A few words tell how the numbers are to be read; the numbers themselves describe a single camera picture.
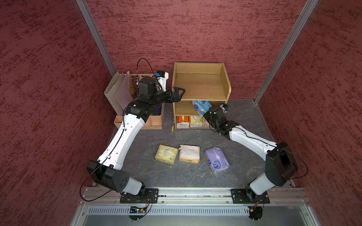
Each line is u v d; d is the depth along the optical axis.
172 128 1.01
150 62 0.97
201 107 0.90
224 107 0.77
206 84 0.85
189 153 0.84
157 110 1.09
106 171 0.39
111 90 0.84
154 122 1.01
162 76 0.60
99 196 0.44
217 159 0.81
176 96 0.60
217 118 0.65
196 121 0.97
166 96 0.61
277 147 0.47
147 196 0.74
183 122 0.95
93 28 0.78
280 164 0.44
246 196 0.67
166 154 0.83
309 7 0.71
